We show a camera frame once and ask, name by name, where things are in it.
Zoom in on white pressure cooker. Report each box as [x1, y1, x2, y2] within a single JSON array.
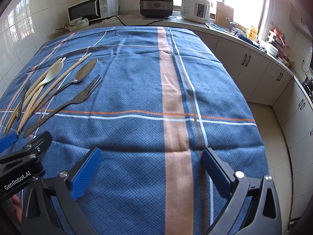
[[179, 0, 213, 24]]

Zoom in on seasoning rack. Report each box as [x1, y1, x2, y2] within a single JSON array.
[[266, 27, 295, 66]]

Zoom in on person's left hand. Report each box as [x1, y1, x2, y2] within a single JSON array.
[[11, 193, 23, 224]]

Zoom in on metal faucet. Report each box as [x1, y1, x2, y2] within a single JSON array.
[[226, 18, 239, 31]]

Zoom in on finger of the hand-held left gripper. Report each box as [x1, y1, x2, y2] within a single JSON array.
[[0, 131, 52, 177], [0, 132, 18, 153]]

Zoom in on small dark spoon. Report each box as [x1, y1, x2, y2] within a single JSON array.
[[16, 80, 31, 121]]

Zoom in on black gas stove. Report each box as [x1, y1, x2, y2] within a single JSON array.
[[302, 75, 313, 98]]

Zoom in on white kitchen base cabinets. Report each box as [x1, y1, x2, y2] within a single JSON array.
[[193, 29, 313, 221]]

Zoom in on wooden cutting board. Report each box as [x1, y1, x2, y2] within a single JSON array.
[[215, 1, 234, 27]]

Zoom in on white microwave oven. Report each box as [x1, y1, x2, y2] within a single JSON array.
[[68, 0, 119, 23]]

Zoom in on large metal spoon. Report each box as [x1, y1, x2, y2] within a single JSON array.
[[32, 59, 98, 115]]

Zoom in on cream plastic spoon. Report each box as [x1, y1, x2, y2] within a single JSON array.
[[17, 62, 64, 114]]

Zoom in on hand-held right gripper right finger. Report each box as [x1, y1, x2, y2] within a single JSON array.
[[201, 147, 290, 235]]

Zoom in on blue dishcloth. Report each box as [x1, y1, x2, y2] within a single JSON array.
[[238, 34, 257, 46]]

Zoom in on blue plaid tablecloth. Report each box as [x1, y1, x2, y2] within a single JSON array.
[[0, 26, 269, 235]]

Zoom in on kitchen window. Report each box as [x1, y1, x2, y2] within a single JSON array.
[[167, 0, 269, 40]]

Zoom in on black power cable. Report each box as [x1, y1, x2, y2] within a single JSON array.
[[111, 15, 181, 27]]

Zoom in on black rice cooker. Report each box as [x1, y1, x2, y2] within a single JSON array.
[[140, 0, 174, 19]]

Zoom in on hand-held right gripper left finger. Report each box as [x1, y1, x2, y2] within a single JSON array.
[[21, 148, 103, 235]]

